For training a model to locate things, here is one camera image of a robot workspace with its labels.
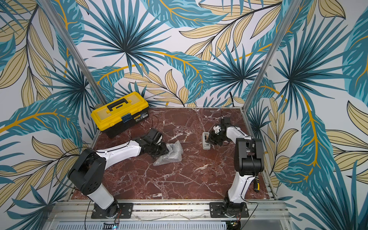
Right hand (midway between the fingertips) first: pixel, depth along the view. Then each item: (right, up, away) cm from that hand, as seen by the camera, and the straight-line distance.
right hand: (208, 140), depth 96 cm
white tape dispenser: (-1, -3, -1) cm, 4 cm away
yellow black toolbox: (-60, +16, -5) cm, 62 cm away
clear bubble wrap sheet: (-21, -6, -13) cm, 26 cm away
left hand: (-26, -7, -8) cm, 28 cm away
